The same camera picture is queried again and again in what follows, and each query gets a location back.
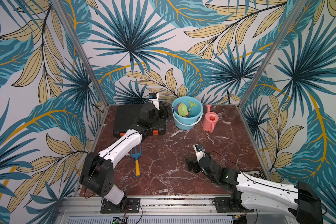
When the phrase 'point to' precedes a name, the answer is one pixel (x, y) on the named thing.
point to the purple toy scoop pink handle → (176, 108)
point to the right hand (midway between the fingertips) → (192, 155)
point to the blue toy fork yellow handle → (136, 156)
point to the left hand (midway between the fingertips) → (166, 105)
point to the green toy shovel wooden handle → (182, 109)
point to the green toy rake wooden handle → (192, 104)
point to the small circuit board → (255, 175)
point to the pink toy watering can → (211, 118)
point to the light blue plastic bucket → (196, 113)
